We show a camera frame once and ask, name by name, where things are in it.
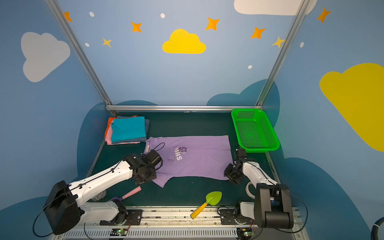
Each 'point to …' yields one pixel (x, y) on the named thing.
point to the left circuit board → (118, 232)
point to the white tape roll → (248, 193)
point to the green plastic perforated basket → (254, 132)
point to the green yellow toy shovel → (212, 198)
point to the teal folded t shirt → (127, 128)
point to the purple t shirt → (201, 157)
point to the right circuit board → (244, 233)
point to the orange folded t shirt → (111, 119)
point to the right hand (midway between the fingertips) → (228, 174)
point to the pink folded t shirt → (108, 137)
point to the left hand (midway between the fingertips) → (154, 179)
